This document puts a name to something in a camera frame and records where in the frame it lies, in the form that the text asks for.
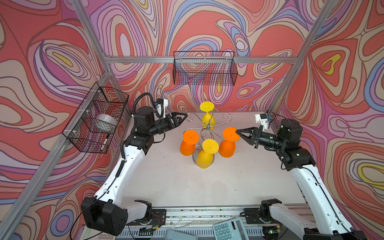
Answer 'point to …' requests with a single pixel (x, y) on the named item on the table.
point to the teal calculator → (233, 229)
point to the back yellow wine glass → (208, 120)
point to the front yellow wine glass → (205, 156)
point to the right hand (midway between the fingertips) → (237, 135)
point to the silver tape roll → (106, 122)
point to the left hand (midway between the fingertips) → (186, 117)
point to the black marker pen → (105, 141)
